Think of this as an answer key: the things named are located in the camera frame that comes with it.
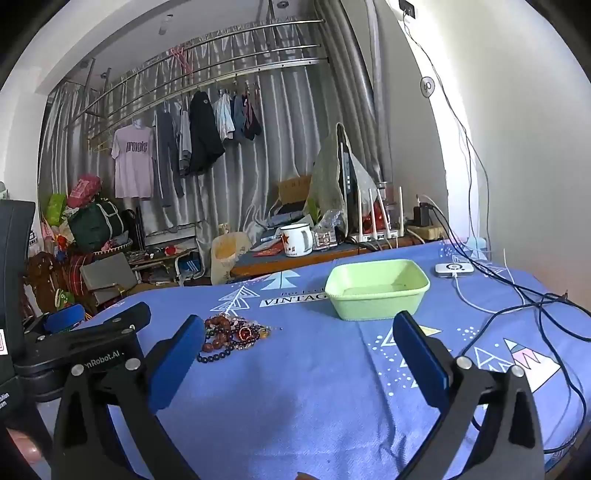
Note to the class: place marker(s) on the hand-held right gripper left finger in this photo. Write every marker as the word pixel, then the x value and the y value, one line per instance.
pixel 178 355

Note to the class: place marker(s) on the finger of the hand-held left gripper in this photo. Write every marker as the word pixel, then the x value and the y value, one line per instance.
pixel 64 319
pixel 124 316

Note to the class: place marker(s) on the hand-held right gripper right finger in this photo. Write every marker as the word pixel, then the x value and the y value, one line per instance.
pixel 425 364

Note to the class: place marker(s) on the green plastic basin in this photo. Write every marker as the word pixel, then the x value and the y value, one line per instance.
pixel 376 288

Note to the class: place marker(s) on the person's left hand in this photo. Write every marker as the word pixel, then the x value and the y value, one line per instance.
pixel 21 445

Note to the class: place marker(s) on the grey flat box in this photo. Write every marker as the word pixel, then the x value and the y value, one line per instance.
pixel 108 277

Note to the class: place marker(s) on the blue striped shoe box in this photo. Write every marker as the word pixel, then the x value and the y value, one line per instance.
pixel 190 267

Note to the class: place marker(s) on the dark green duffel bag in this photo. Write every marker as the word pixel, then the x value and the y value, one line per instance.
pixel 94 226

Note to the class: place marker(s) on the white rounded charging device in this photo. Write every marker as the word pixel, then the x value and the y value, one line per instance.
pixel 455 269

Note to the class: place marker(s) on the yellow plastic bag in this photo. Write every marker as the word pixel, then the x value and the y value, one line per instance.
pixel 226 258

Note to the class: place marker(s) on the bright green bag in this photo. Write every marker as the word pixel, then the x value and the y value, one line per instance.
pixel 56 210

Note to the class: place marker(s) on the blue printed tablecloth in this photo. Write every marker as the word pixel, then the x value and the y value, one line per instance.
pixel 300 392

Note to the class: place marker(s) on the low wooden desk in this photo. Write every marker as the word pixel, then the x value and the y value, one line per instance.
pixel 272 265

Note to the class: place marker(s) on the red patterned bag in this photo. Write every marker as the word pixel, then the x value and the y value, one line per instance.
pixel 85 189

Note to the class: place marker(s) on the beige power strip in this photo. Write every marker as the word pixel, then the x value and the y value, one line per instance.
pixel 427 232

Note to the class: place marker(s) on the red envelope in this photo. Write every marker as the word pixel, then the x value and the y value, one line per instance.
pixel 268 252

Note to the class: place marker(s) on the white router with antennas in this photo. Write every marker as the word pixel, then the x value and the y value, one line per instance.
pixel 374 235

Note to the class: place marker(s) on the black power adapter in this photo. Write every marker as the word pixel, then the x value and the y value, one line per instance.
pixel 421 215

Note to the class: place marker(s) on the pink printed t-shirt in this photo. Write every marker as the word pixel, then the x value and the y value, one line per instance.
pixel 134 166

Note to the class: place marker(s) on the red plastic bag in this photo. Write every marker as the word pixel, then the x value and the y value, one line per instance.
pixel 378 217

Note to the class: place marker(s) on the clear snack bag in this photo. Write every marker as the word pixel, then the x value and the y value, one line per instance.
pixel 328 233

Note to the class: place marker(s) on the white enamel mug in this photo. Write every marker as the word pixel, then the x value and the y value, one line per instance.
pixel 295 241

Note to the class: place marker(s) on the grey pants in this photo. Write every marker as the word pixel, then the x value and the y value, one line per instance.
pixel 166 157

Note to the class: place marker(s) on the black jacket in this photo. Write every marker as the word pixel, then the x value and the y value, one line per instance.
pixel 205 134

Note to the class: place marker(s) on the cardboard box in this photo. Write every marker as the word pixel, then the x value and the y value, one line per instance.
pixel 295 189

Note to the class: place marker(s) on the light blue shirt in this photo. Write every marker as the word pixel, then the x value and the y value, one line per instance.
pixel 224 117

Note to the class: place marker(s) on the dark shorts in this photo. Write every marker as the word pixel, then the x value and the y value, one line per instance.
pixel 251 120

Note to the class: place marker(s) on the round wall hook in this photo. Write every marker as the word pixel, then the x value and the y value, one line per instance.
pixel 428 86

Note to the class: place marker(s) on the black wall socket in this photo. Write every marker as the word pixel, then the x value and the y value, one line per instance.
pixel 407 8

